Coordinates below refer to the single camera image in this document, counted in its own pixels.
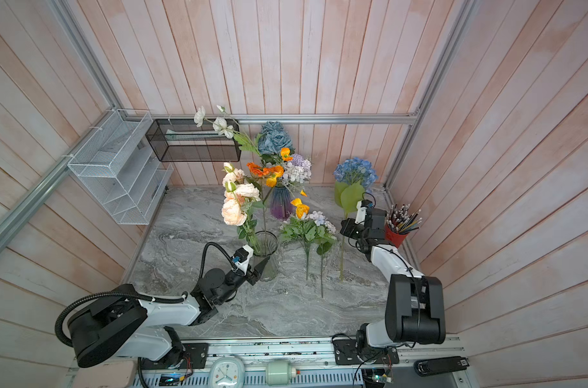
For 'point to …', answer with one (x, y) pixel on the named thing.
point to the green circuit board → (375, 377)
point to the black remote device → (430, 366)
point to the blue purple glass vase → (281, 207)
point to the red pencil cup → (396, 238)
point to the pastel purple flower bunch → (298, 170)
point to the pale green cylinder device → (279, 373)
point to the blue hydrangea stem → (352, 178)
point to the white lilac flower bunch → (312, 229)
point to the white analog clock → (227, 373)
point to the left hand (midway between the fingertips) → (262, 254)
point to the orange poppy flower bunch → (301, 209)
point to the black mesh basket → (183, 141)
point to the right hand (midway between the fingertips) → (343, 219)
